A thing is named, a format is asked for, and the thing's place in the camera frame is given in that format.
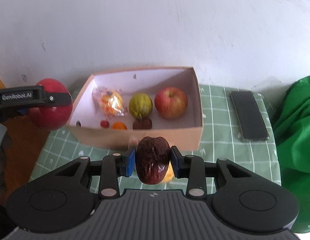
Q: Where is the dark red apple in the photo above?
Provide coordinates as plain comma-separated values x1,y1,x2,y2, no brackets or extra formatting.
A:
28,78,72,131

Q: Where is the dark wrinkled passion fruit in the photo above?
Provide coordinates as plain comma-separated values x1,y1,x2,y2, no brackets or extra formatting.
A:
134,135,172,185

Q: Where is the small tangerine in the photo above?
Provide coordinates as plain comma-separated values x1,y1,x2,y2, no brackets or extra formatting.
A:
111,121,127,130

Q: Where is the small red cherry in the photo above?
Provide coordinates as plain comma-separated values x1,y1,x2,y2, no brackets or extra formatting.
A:
100,120,110,128

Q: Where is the orange with sticker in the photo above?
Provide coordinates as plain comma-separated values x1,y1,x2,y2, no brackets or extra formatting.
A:
92,87,128,119

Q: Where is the green pear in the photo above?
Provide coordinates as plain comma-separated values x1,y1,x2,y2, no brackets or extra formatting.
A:
128,93,153,120

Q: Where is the light red apple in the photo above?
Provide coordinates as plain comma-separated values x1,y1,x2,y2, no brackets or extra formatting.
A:
154,87,188,119

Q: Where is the wrapped orange near box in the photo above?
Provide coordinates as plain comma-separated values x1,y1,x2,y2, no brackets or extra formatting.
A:
128,137,176,183

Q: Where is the green checked tablecloth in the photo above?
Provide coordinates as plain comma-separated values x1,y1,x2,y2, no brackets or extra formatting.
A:
30,85,281,184

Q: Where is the pink cardboard box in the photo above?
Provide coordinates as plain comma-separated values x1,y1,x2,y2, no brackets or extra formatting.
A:
66,67,203,151

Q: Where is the black smartphone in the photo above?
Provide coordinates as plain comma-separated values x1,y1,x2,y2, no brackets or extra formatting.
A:
230,91,269,141

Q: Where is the green cloth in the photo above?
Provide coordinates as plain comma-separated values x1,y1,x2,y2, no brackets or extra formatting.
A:
272,76,310,233

